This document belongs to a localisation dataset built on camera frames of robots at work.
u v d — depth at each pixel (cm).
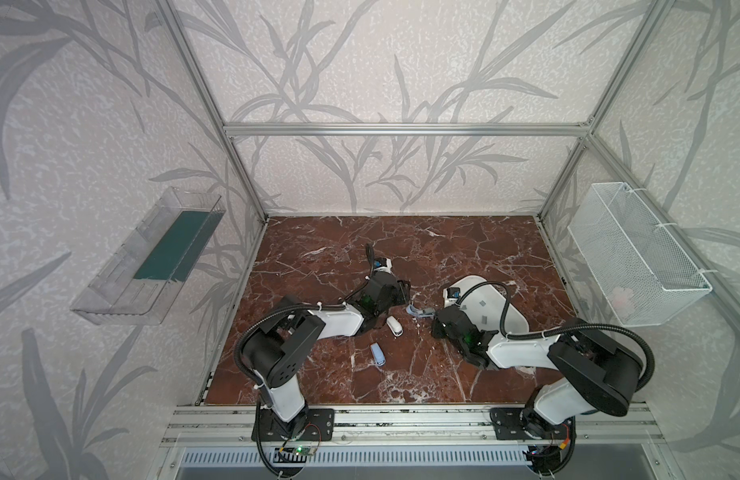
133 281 64
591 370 44
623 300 73
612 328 45
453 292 81
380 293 71
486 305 96
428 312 93
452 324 69
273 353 48
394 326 88
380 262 84
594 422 75
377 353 83
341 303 63
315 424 73
